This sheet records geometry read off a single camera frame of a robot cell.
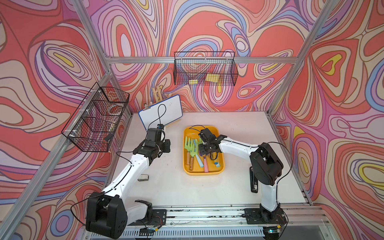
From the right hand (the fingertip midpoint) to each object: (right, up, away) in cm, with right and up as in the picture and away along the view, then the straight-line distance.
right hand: (204, 152), depth 95 cm
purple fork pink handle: (0, -7, -6) cm, 9 cm away
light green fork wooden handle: (-11, +3, +1) cm, 11 cm away
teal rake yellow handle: (+7, -6, -6) cm, 12 cm away
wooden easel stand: (-30, +38, -4) cm, 48 cm away
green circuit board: (-29, -33, -25) cm, 50 cm away
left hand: (-22, +8, -11) cm, 25 cm away
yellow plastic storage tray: (-6, -7, -4) cm, 10 cm away
